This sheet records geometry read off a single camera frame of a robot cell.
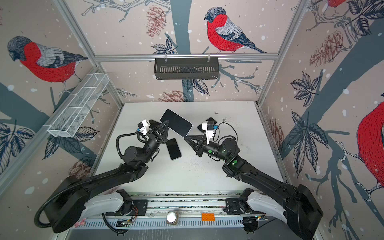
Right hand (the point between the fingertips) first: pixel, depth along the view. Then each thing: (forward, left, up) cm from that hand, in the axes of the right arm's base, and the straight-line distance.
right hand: (187, 137), depth 64 cm
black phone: (+10, +12, -30) cm, 34 cm away
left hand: (+4, +7, +6) cm, 10 cm away
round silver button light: (-28, +6, -21) cm, 35 cm away
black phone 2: (+35, -13, -31) cm, 49 cm away
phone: (+5, +5, +4) cm, 8 cm away
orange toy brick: (-26, -10, -30) cm, 41 cm away
